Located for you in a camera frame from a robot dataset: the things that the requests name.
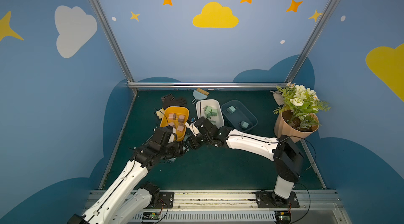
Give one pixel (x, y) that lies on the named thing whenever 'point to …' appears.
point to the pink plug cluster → (172, 124)
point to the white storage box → (200, 105)
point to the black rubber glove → (169, 100)
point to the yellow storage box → (176, 118)
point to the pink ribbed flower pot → (297, 128)
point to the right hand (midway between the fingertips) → (190, 138)
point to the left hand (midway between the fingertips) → (184, 146)
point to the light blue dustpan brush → (199, 94)
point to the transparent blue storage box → (237, 116)
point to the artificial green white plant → (302, 102)
